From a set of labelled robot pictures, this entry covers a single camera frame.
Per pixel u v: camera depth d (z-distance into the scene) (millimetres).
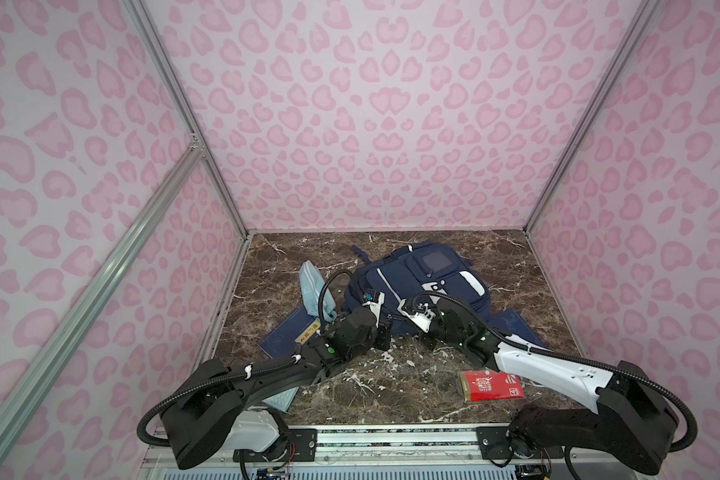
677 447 418
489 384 819
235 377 456
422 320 717
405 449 734
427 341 722
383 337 721
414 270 1012
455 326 641
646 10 691
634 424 405
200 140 908
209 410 414
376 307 733
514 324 938
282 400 798
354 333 615
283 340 906
